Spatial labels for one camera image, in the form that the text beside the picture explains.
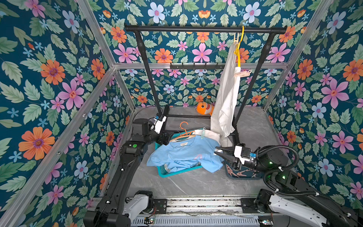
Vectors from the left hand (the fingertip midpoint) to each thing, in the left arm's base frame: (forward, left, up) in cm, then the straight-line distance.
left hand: (168, 128), depth 75 cm
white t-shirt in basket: (+4, -25, -14) cm, 29 cm away
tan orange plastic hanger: (+3, -7, -14) cm, 16 cm away
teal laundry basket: (-15, +6, -19) cm, 25 cm away
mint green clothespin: (+4, -20, -13) cm, 24 cm away
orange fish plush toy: (+30, -25, -17) cm, 43 cm away
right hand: (-18, -23, +13) cm, 32 cm away
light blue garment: (-7, -6, -15) cm, 18 cm away
